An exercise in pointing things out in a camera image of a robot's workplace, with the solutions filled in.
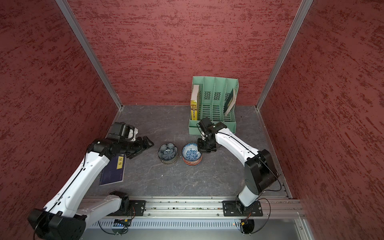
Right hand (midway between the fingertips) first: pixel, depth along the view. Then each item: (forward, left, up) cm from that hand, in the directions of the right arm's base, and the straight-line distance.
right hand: (200, 153), depth 83 cm
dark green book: (+38, -23, +2) cm, 45 cm away
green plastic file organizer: (+50, -15, -4) cm, 53 cm away
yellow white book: (+26, +3, +15) cm, 30 cm away
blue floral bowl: (+3, +6, -3) cm, 8 cm away
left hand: (-2, +28, +9) cm, 29 cm away
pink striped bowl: (-3, +19, -4) cm, 19 cm away
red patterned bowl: (-2, +5, -7) cm, 9 cm away
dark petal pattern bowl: (+3, +20, -3) cm, 20 cm away
